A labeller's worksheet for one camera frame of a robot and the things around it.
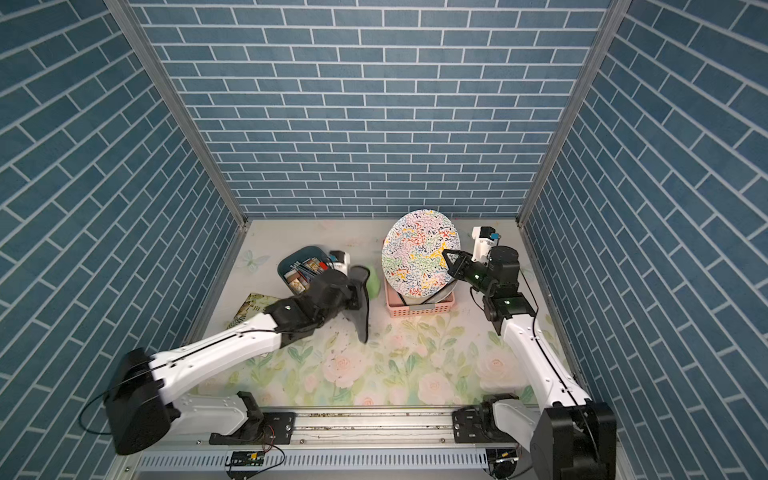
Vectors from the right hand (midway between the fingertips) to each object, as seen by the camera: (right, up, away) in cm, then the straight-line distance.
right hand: (447, 252), depth 78 cm
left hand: (-20, -10, +2) cm, 23 cm away
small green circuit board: (-50, -50, -6) cm, 71 cm away
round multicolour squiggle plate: (-9, -2, +5) cm, 11 cm away
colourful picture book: (-60, -18, +18) cm, 65 cm away
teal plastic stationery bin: (-47, -5, +25) cm, 54 cm away
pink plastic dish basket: (-14, -17, +11) cm, 25 cm away
